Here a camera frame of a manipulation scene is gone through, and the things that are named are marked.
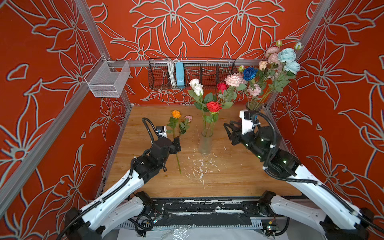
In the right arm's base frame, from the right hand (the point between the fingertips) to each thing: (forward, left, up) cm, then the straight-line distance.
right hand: (224, 122), depth 63 cm
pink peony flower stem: (+25, -21, -3) cm, 33 cm away
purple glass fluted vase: (+26, -25, -16) cm, 39 cm away
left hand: (+2, +24, -14) cm, 28 cm away
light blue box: (+39, +21, -2) cm, 45 cm away
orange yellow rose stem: (+34, +26, -33) cm, 54 cm away
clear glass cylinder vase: (+6, +7, -31) cm, 32 cm away
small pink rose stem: (+23, +20, -34) cm, 46 cm away
